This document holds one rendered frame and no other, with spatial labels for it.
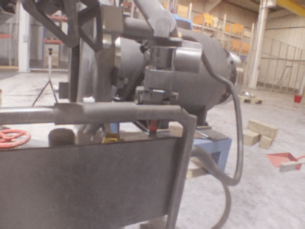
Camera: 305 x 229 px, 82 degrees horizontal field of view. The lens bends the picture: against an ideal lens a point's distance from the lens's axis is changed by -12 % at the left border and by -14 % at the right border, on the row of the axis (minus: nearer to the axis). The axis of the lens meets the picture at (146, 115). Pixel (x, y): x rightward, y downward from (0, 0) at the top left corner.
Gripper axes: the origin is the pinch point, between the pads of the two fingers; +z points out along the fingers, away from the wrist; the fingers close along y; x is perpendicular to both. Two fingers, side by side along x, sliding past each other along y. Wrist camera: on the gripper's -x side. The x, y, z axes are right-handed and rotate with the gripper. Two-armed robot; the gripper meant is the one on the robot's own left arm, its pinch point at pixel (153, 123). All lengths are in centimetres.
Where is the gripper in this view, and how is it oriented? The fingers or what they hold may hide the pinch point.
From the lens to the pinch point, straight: 52.5
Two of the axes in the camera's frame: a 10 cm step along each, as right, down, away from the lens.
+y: 9.9, 1.1, -0.1
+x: 0.4, -2.5, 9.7
